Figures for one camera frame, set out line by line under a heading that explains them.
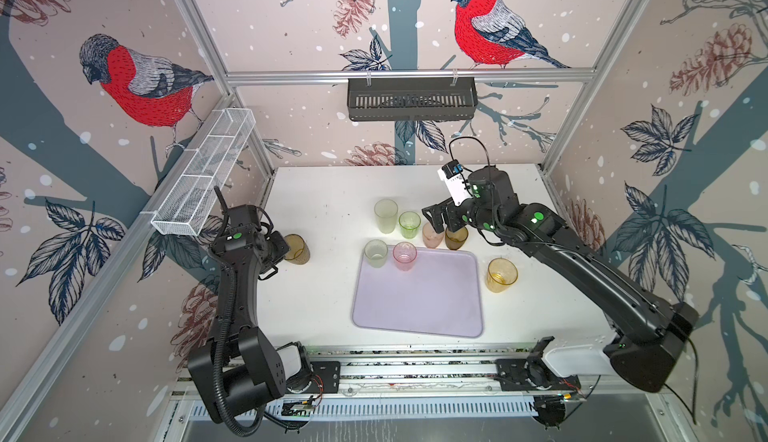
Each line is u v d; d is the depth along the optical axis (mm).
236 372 433
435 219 623
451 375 755
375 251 910
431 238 928
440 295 896
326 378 730
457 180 603
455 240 974
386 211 974
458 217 619
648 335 394
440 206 629
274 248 725
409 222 1018
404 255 949
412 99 1037
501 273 904
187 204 712
